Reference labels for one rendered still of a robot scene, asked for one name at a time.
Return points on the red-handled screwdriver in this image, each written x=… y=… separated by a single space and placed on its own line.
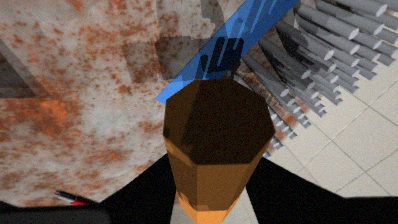
x=74 y=200

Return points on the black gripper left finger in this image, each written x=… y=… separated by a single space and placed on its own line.
x=148 y=199

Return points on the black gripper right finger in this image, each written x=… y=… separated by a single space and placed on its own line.
x=279 y=196

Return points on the orange-brown hook pick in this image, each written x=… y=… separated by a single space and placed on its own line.
x=215 y=132

